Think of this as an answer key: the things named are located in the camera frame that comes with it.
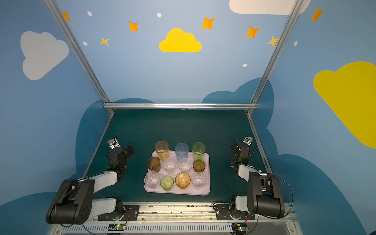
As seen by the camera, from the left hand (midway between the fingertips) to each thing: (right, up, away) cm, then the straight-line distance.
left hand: (124, 145), depth 90 cm
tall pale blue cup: (+36, -3, -2) cm, 36 cm away
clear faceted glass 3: (+19, -19, -6) cm, 28 cm away
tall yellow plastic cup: (+25, -1, -6) cm, 25 cm away
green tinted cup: (+46, -2, -3) cm, 46 cm away
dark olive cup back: (+18, -12, 0) cm, 22 cm away
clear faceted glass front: (+47, -20, -5) cm, 51 cm away
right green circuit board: (+66, -38, -19) cm, 78 cm away
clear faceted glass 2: (+38, -11, -4) cm, 40 cm away
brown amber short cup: (+47, -12, -3) cm, 48 cm away
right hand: (+75, +1, +2) cm, 75 cm away
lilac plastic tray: (+42, -24, -8) cm, 49 cm away
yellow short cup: (+37, -19, -6) cm, 42 cm away
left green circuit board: (+5, -37, -19) cm, 42 cm away
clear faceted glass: (+29, -11, -4) cm, 31 cm away
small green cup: (+28, -21, -6) cm, 35 cm away
